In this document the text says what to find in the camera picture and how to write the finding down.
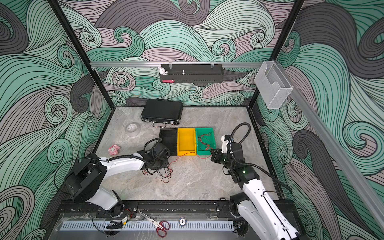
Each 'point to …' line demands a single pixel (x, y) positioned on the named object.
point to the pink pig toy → (113, 150)
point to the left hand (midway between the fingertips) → (168, 162)
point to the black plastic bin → (169, 137)
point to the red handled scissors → (161, 226)
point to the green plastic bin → (205, 141)
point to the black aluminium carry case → (161, 112)
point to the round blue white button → (182, 221)
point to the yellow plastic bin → (186, 142)
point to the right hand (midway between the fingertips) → (211, 150)
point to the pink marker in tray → (168, 81)
